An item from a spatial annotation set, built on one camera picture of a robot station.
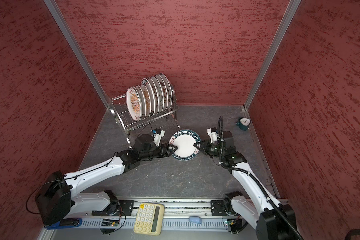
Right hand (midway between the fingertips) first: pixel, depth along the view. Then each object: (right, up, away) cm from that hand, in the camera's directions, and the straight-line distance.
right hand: (192, 147), depth 76 cm
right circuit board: (+19, -36, -4) cm, 41 cm away
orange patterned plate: (-31, +23, -1) cm, 38 cm away
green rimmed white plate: (-4, +3, +4) cm, 7 cm away
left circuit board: (-41, -36, -4) cm, 55 cm away
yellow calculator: (-21, -33, -7) cm, 40 cm away
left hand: (-10, -2, +1) cm, 10 cm away
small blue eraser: (+2, -35, -4) cm, 35 cm away
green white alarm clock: (+39, +12, +30) cm, 51 cm away
